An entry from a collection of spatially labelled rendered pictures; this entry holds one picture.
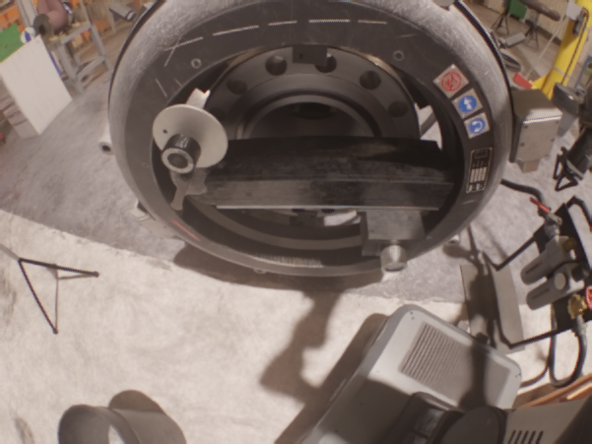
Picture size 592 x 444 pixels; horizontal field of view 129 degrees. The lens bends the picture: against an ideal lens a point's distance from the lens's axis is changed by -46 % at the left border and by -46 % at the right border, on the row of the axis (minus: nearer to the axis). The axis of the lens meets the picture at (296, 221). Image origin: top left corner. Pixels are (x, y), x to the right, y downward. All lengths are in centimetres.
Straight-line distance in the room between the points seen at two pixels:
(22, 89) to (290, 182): 384
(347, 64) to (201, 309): 95
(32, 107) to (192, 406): 376
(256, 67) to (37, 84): 381
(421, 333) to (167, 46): 79
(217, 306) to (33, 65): 379
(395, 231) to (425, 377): 46
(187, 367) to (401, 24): 109
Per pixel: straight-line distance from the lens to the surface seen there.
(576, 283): 93
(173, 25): 31
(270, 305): 100
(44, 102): 413
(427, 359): 76
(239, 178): 40
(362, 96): 46
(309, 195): 40
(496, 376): 89
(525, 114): 48
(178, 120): 36
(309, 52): 41
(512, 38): 51
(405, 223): 43
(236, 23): 29
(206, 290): 109
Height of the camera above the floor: 96
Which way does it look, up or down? 57 degrees down
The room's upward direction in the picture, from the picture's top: 6 degrees counter-clockwise
